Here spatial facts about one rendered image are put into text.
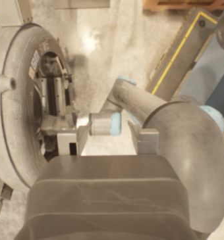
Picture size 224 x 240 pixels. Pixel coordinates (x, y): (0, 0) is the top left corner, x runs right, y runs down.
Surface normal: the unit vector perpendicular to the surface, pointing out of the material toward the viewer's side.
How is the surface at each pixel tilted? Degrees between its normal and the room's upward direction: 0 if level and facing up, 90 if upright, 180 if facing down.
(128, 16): 0
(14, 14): 22
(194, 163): 44
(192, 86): 0
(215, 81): 0
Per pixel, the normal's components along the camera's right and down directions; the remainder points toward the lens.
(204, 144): 0.12, -0.55
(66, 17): 0.00, 0.25
